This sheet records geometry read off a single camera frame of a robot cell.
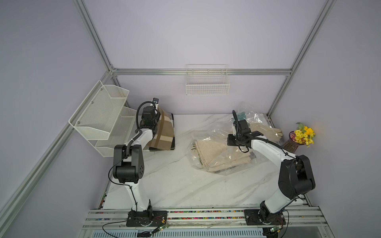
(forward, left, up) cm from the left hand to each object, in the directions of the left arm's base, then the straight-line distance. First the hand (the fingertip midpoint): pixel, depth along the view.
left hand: (149, 109), depth 94 cm
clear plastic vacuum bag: (-11, -46, -11) cm, 48 cm away
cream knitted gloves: (-3, -84, -20) cm, 86 cm away
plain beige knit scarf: (-27, -43, -11) cm, 52 cm away
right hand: (-17, -53, -12) cm, 57 cm away
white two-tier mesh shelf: (-12, +23, +3) cm, 26 cm away
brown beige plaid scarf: (-12, -9, -15) cm, 22 cm away
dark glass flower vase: (-23, -85, -6) cm, 89 cm away
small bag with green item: (+7, -70, -12) cm, 71 cm away
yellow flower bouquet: (-23, -87, +3) cm, 90 cm away
